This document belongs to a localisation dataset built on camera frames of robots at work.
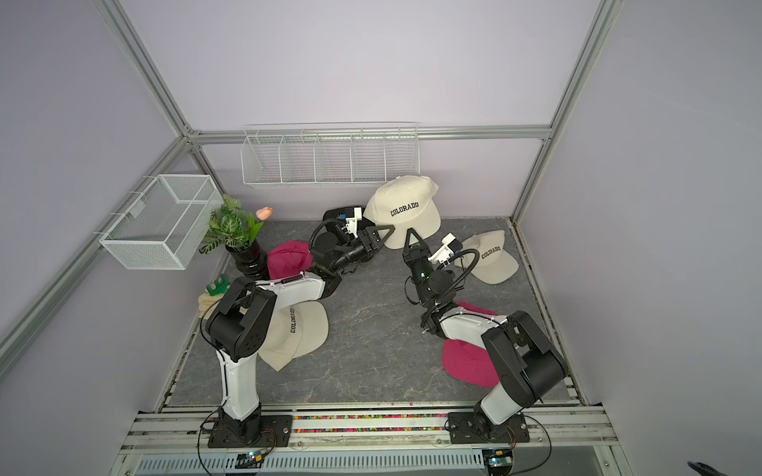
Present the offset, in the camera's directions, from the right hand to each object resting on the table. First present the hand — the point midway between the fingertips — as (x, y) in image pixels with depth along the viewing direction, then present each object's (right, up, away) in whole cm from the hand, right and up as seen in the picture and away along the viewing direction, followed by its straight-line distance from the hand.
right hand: (406, 229), depth 77 cm
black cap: (-16, +5, +4) cm, 17 cm away
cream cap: (-32, -29, +10) cm, 45 cm away
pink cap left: (-40, -9, +25) cm, 48 cm away
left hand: (-2, -1, +3) cm, 4 cm away
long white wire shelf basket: (-25, +27, +22) cm, 43 cm away
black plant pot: (-50, -10, +19) cm, 54 cm away
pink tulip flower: (-42, +5, +9) cm, 43 cm away
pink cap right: (+18, -37, +7) cm, 42 cm away
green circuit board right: (+22, -57, -5) cm, 61 cm away
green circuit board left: (-39, -58, -5) cm, 70 cm away
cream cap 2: (0, +7, +1) cm, 7 cm away
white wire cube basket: (-68, +1, +6) cm, 69 cm away
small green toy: (-63, -19, +23) cm, 69 cm away
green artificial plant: (-49, +1, +6) cm, 50 cm away
